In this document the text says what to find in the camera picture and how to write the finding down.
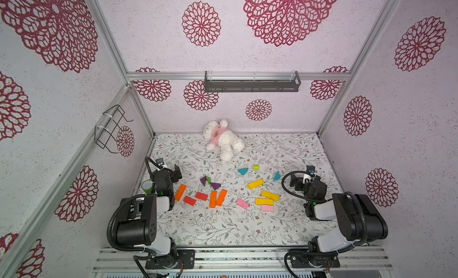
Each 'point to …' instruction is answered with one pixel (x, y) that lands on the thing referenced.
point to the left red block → (189, 200)
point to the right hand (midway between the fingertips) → (302, 170)
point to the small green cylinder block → (209, 179)
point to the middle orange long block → (213, 199)
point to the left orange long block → (180, 192)
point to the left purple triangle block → (203, 180)
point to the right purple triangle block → (215, 185)
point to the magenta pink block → (242, 203)
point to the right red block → (201, 196)
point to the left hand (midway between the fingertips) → (167, 168)
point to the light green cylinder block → (256, 167)
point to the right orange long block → (222, 197)
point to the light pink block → (266, 207)
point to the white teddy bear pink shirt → (220, 138)
